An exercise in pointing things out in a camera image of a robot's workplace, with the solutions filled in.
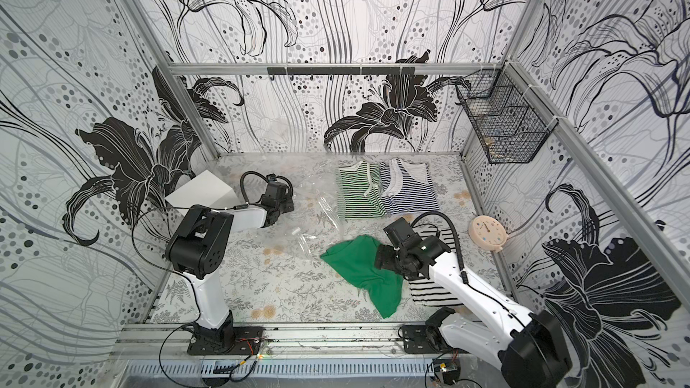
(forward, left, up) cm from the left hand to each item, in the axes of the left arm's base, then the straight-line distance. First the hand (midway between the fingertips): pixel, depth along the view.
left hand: (286, 202), depth 103 cm
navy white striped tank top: (+10, -49, -1) cm, 50 cm away
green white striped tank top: (+5, -29, +2) cm, 29 cm away
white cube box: (-4, +26, +12) cm, 29 cm away
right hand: (-25, -38, +8) cm, 46 cm away
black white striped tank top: (-33, -49, +3) cm, 59 cm away
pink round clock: (-13, -73, +5) cm, 75 cm away
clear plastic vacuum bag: (-7, -13, +1) cm, 15 cm away
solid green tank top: (-23, -28, +3) cm, 37 cm away
